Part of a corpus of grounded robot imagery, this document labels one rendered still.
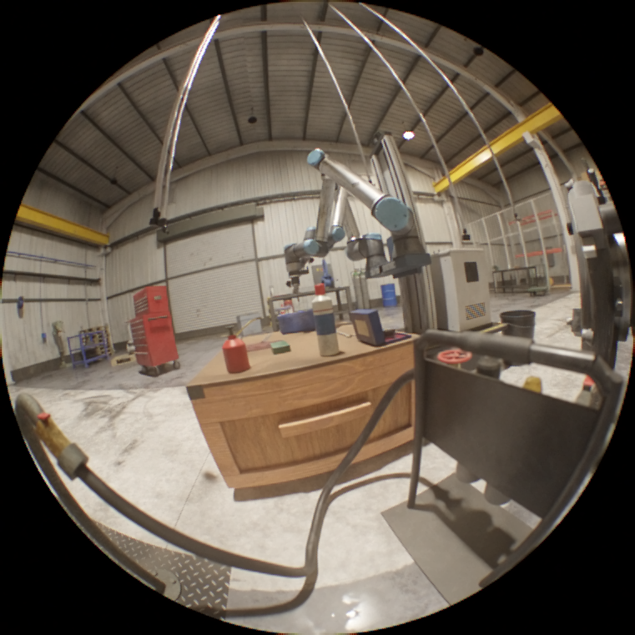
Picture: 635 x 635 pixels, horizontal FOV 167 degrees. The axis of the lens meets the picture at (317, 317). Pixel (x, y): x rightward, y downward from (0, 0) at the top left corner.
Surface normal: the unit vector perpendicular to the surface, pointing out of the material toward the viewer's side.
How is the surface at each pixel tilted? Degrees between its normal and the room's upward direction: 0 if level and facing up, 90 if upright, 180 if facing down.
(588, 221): 67
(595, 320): 105
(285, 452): 90
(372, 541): 0
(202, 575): 0
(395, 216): 94
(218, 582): 0
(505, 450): 90
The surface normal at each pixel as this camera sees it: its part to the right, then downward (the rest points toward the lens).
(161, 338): 0.91, -0.11
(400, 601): -0.15, -0.98
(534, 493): -0.96, 0.17
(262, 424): 0.23, 0.04
